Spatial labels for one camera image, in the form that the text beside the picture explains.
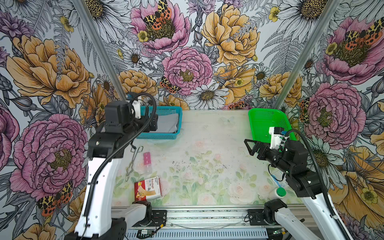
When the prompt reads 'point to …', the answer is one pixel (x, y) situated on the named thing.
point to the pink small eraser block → (147, 158)
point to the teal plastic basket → (162, 110)
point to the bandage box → (148, 189)
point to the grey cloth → (167, 123)
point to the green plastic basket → (261, 119)
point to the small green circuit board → (144, 231)
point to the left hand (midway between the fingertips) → (147, 122)
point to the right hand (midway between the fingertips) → (250, 147)
